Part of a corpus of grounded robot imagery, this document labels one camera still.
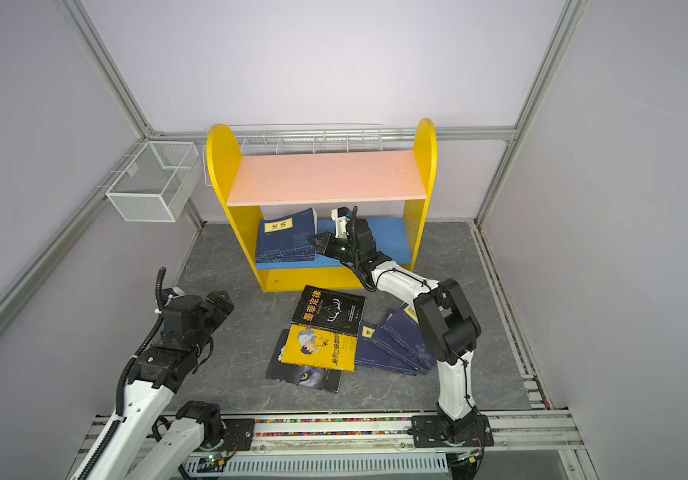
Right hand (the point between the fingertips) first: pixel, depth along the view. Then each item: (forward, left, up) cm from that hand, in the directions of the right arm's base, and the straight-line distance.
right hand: (308, 240), depth 86 cm
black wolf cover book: (-31, +1, -22) cm, 38 cm away
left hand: (-19, +21, -4) cm, 29 cm away
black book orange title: (-11, -5, -20) cm, 24 cm away
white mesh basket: (+21, +51, +5) cm, 56 cm away
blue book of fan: (-26, -18, -21) cm, 38 cm away
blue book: (+2, +7, -2) cm, 8 cm away
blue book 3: (-17, -29, -20) cm, 39 cm away
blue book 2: (-3, +7, -4) cm, 9 cm away
